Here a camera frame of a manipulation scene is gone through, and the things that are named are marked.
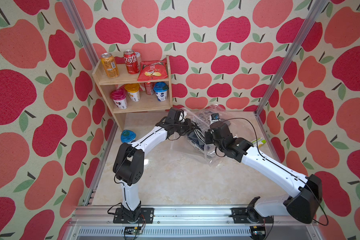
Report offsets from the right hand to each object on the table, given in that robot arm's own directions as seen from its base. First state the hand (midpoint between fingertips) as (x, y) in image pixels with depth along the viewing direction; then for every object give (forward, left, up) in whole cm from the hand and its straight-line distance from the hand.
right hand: (209, 132), depth 78 cm
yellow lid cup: (+24, +48, +7) cm, 54 cm away
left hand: (+5, +6, -4) cm, 9 cm away
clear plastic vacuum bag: (+21, -23, -18) cm, 37 cm away
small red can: (+31, +39, +5) cm, 50 cm away
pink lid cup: (+16, +53, +8) cm, 56 cm away
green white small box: (+11, -37, -21) cm, 44 cm away
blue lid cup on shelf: (+27, +31, +6) cm, 42 cm away
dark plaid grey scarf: (+4, +8, -12) cm, 15 cm away
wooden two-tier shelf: (+26, +42, -4) cm, 50 cm away
